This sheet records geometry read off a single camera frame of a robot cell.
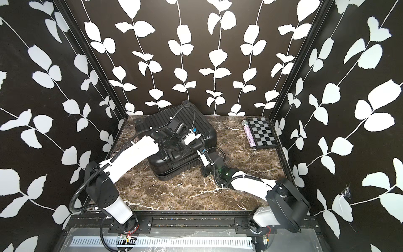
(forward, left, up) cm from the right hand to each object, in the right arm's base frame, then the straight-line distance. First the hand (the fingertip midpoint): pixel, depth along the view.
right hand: (198, 160), depth 85 cm
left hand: (+4, +3, +8) cm, 10 cm away
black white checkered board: (+28, -43, -9) cm, 52 cm away
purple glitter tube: (+25, -34, -9) cm, 43 cm away
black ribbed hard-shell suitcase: (-6, +15, +7) cm, 18 cm away
